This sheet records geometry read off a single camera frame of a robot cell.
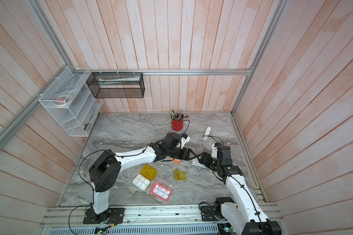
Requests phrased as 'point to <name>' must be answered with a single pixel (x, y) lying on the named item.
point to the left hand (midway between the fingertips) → (192, 158)
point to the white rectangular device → (207, 132)
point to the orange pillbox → (175, 160)
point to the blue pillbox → (195, 163)
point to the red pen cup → (175, 123)
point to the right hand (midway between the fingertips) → (201, 156)
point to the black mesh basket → (116, 84)
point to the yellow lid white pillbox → (142, 180)
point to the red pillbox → (161, 191)
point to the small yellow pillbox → (180, 175)
